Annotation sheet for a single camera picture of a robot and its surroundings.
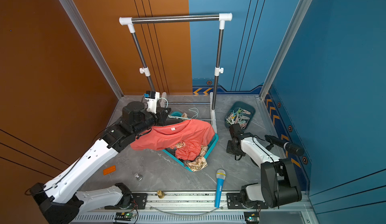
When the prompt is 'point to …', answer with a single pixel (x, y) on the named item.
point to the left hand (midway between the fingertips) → (171, 107)
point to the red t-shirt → (189, 135)
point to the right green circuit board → (252, 217)
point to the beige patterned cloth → (200, 162)
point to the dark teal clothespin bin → (241, 113)
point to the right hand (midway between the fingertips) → (232, 150)
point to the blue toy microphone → (220, 175)
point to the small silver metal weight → (139, 177)
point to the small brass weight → (161, 194)
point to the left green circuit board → (124, 216)
